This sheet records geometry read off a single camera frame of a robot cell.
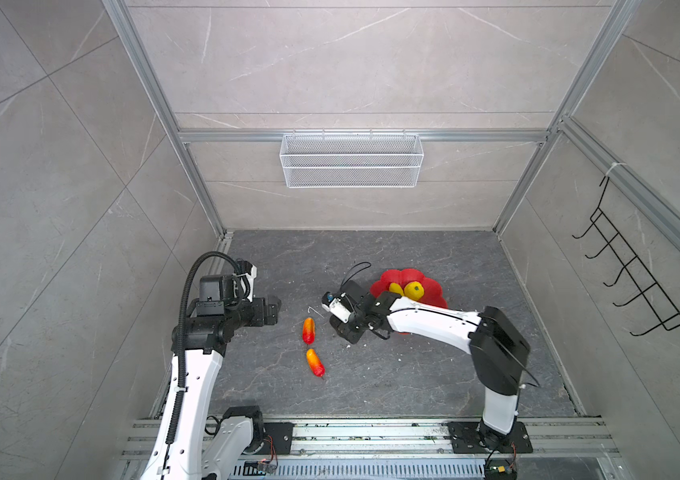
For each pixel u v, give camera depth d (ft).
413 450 2.40
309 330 2.94
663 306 2.04
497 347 1.65
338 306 2.54
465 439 2.40
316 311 3.19
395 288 3.22
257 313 2.09
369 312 2.12
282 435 2.40
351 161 3.30
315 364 2.74
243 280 2.04
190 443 1.28
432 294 3.13
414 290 3.13
